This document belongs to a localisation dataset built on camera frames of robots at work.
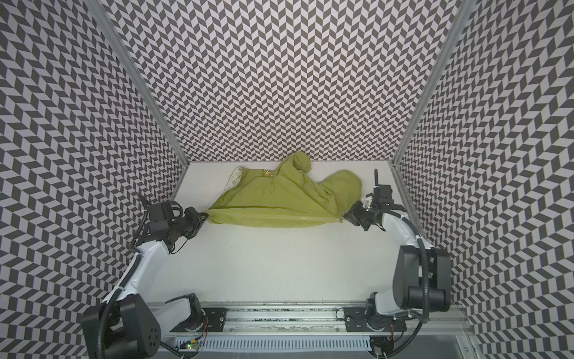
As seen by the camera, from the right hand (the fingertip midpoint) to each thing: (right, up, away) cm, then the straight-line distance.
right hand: (348, 213), depth 87 cm
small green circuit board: (-50, -36, -22) cm, 66 cm away
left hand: (-54, +1, -4) cm, 54 cm away
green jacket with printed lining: (-25, +7, +12) cm, 29 cm away
